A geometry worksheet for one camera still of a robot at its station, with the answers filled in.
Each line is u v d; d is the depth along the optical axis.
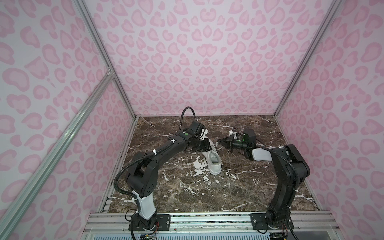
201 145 0.76
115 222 0.75
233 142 0.84
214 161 0.89
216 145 0.90
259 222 0.74
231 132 0.92
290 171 0.50
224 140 0.87
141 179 0.47
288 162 0.49
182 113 0.72
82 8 0.69
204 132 0.83
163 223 0.73
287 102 1.10
